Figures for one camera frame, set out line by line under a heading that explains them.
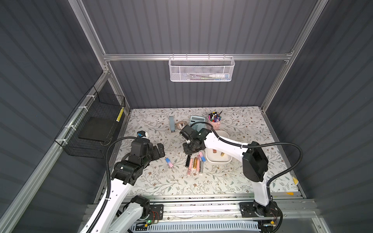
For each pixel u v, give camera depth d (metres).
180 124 1.09
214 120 0.99
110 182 0.45
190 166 0.89
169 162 0.91
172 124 1.08
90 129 0.72
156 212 0.72
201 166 0.88
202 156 0.93
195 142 0.63
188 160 0.91
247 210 0.73
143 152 0.56
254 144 0.52
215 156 0.91
